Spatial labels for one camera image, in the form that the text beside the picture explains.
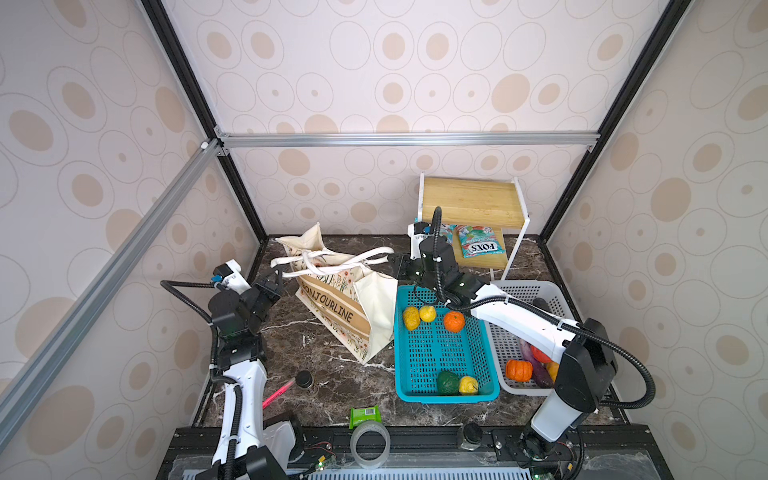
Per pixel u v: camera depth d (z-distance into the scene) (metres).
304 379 0.75
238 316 0.56
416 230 0.71
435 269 0.59
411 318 0.92
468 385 0.78
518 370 0.80
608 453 0.73
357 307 0.75
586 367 0.44
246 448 0.41
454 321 0.90
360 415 0.77
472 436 0.75
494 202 0.85
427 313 0.93
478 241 0.94
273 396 0.81
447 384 0.78
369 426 0.73
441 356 0.89
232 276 0.65
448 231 0.97
